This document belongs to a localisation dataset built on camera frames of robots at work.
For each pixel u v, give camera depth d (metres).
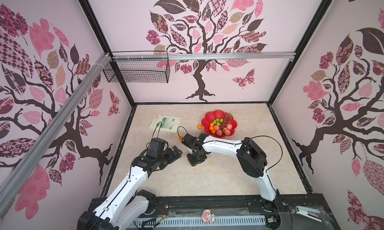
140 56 0.90
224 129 1.00
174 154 0.72
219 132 1.00
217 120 1.07
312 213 0.70
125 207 0.54
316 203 0.76
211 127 1.03
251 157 0.54
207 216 0.68
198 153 0.76
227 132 0.97
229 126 1.01
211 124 1.04
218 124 1.04
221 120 1.07
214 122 1.06
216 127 1.02
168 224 0.70
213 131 1.00
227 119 1.03
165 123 1.07
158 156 0.60
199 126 1.03
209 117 1.09
